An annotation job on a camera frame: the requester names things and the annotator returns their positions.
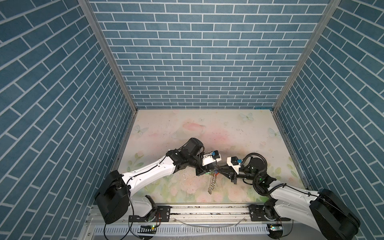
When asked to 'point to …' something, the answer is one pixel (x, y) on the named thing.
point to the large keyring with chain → (210, 189)
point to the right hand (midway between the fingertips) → (217, 168)
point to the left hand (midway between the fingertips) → (213, 167)
